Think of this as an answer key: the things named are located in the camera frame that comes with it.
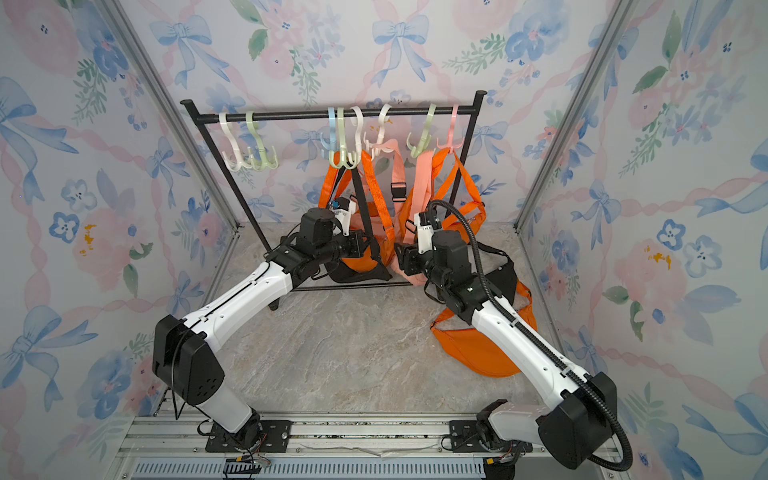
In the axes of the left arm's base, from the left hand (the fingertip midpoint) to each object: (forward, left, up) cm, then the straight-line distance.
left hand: (376, 235), depth 78 cm
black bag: (+2, +12, -21) cm, 24 cm away
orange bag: (+5, 0, +3) cm, 6 cm away
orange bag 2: (+10, -27, -2) cm, 29 cm away
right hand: (-4, -8, +2) cm, 9 cm away
